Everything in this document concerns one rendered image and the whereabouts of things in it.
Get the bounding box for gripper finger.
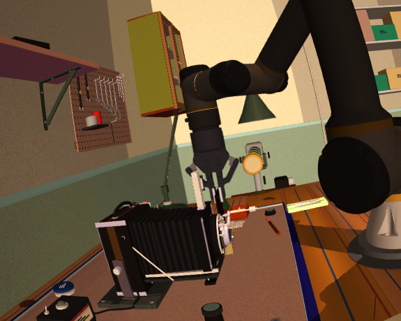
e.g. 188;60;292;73
185;161;218;209
215;156;240;214

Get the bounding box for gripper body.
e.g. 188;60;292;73
186;108;230;165

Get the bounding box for white round shutter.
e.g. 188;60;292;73
215;212;235;256

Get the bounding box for black lens standard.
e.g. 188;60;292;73
198;200;236;286

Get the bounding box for grey dark slide white knob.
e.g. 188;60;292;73
112;259;137;301

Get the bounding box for white ridged upright bar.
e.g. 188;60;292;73
190;170;206;211

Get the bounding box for yellow green ruler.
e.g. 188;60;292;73
286;197;329;214

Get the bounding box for brown pegboard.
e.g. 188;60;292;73
68;66;133;154

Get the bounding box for brown mat with blue edge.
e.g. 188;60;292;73
6;202;319;321

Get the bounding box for white thin strut rod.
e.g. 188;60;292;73
131;246;175;282

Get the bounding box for black jar green lid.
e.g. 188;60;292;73
200;301;225;321

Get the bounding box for green box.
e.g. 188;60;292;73
374;73;391;92
370;23;398;42

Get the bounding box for blue round brush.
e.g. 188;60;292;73
52;281;77;298

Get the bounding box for black control box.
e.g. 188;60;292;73
36;295;96;321

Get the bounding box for pink box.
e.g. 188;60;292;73
355;8;375;43

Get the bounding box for tan cardboard box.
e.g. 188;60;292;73
382;10;401;40
377;65;401;90

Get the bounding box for grey shelf unit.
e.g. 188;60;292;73
351;0;401;98

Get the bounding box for black folding plate camera body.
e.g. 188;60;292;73
95;200;218;301

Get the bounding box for black camera strap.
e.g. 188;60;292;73
113;200;136;217

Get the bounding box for yellow wall cabinet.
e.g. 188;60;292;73
126;10;188;119

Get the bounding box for grey wall conduit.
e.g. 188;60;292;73
301;43;328;145

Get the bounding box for dark green camera base board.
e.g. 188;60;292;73
97;276;175;310

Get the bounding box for black cable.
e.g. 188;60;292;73
93;292;142;316

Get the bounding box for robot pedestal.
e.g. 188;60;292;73
347;195;401;271

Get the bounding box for purple wall shelf green bracket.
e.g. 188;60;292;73
0;31;101;132

